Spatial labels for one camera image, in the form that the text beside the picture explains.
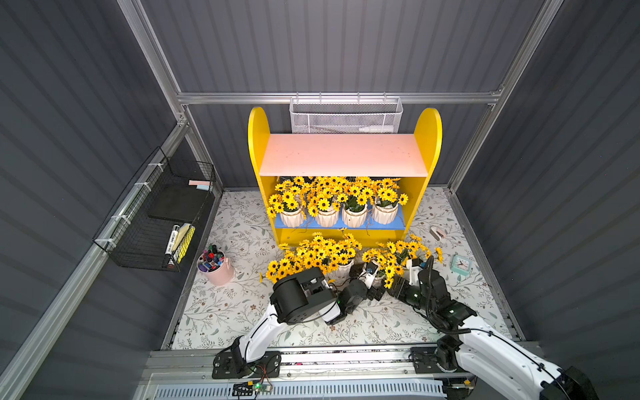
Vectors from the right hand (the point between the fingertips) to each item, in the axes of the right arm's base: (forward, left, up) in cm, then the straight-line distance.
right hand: (389, 284), depth 83 cm
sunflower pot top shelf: (+7, +24, +8) cm, 26 cm away
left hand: (+7, +3, -4) cm, 8 cm away
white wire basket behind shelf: (+59, +14, +28) cm, 67 cm away
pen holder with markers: (+3, +58, +5) cm, 59 cm away
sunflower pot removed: (+2, +34, +8) cm, 35 cm away
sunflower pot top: (+7, +16, +9) cm, 19 cm away
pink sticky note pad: (+27, +66, +22) cm, 75 cm away
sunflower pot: (+17, +34, +22) cm, 44 cm away
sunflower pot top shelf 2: (+6, +2, +7) cm, 9 cm away
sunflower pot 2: (+16, +23, +23) cm, 36 cm away
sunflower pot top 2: (+8, -10, +7) cm, 14 cm away
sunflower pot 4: (+18, +3, +23) cm, 29 cm away
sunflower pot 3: (+20, +12, +20) cm, 31 cm away
